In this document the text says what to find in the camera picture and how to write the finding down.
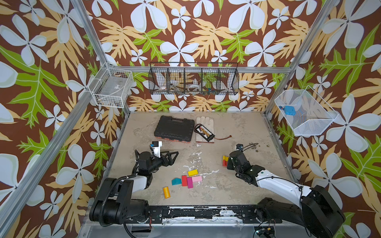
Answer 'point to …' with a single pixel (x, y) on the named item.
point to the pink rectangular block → (197, 179)
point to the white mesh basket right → (306, 113)
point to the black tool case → (174, 130)
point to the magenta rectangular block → (190, 182)
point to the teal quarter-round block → (176, 181)
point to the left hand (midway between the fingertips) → (172, 151)
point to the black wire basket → (193, 78)
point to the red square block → (184, 180)
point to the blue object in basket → (289, 110)
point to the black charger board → (205, 133)
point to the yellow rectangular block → (193, 172)
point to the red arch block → (224, 163)
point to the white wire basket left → (111, 88)
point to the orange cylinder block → (166, 192)
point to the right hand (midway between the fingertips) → (228, 158)
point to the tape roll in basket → (194, 88)
